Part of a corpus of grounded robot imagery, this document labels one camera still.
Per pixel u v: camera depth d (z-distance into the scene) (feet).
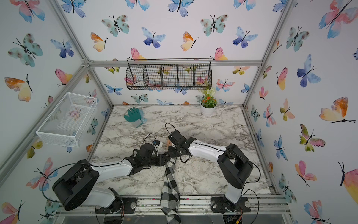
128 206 2.39
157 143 2.67
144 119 3.54
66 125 3.72
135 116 3.72
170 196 2.36
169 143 3.13
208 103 3.33
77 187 1.40
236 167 1.51
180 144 2.22
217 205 2.42
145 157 2.28
